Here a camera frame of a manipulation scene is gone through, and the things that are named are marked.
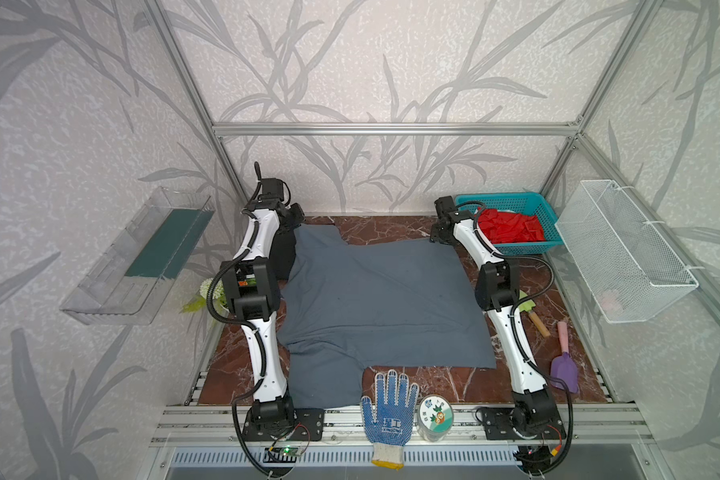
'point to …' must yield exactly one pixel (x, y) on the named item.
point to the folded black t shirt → (282, 254)
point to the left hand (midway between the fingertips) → (303, 208)
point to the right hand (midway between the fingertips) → (442, 229)
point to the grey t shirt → (354, 305)
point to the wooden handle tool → (539, 324)
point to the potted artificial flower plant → (200, 301)
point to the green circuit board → (280, 455)
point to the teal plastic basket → (533, 202)
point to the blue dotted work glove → (390, 429)
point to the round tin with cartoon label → (435, 417)
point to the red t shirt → (509, 227)
